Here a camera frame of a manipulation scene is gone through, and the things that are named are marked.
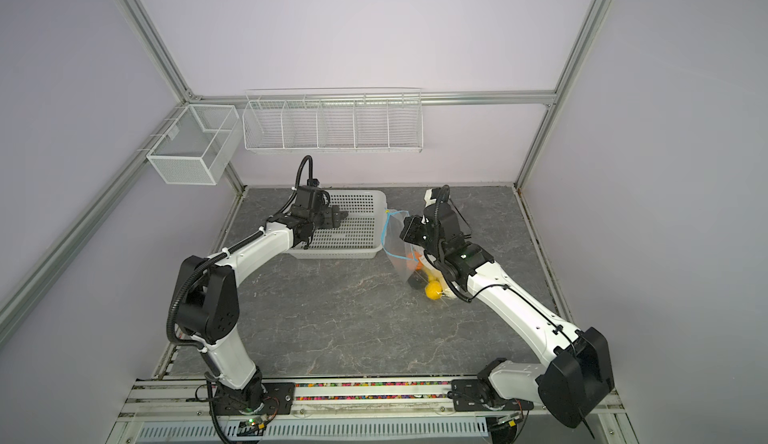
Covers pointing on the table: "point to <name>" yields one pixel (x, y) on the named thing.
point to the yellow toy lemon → (434, 290)
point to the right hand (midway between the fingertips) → (403, 220)
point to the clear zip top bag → (407, 259)
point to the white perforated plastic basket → (361, 234)
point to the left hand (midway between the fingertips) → (326, 213)
